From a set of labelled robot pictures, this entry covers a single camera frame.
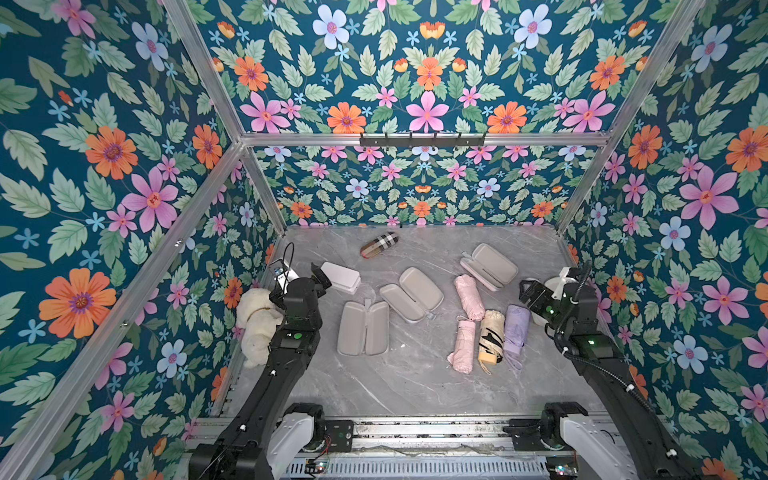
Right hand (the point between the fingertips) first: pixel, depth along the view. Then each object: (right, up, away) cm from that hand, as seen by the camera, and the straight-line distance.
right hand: (538, 283), depth 79 cm
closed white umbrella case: (-57, 0, +20) cm, 61 cm away
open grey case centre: (-33, -6, +20) cm, 39 cm away
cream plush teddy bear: (-78, -10, +4) cm, 79 cm away
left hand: (-63, +4, 0) cm, 64 cm away
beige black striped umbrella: (-11, -17, +7) cm, 21 cm away
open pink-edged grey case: (-5, +3, +28) cm, 29 cm away
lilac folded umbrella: (-1, -14, +11) cm, 18 cm away
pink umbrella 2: (-20, -22, +5) cm, 30 cm away
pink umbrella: (-15, -6, +17) cm, 24 cm away
